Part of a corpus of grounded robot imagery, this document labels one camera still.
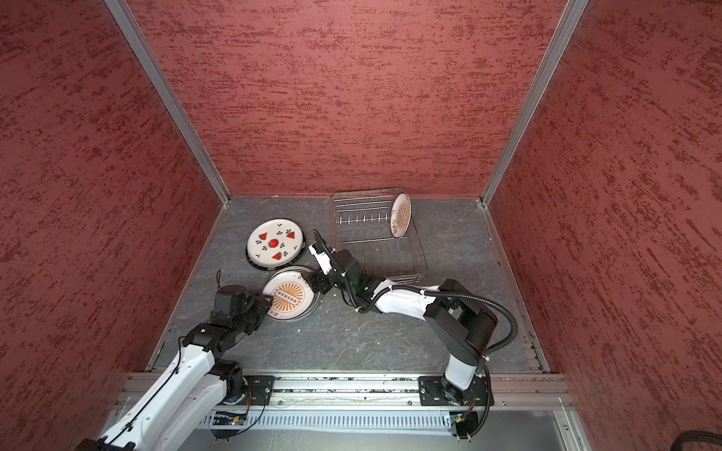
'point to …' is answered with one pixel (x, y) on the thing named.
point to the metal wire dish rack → (362, 223)
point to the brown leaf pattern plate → (400, 215)
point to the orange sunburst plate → (292, 299)
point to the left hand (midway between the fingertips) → (272, 307)
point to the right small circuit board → (464, 420)
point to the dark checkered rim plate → (295, 260)
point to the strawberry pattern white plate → (274, 242)
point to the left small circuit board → (228, 418)
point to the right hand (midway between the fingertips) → (312, 272)
